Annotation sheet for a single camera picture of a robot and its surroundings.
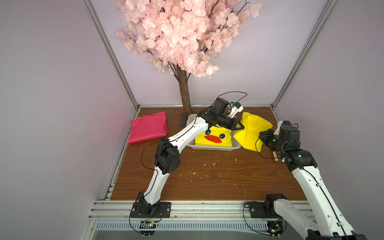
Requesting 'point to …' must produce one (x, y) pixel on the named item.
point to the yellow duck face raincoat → (216, 135)
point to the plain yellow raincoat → (248, 136)
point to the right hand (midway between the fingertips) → (261, 129)
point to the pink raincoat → (148, 127)
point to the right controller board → (275, 227)
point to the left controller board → (147, 224)
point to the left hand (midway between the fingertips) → (246, 128)
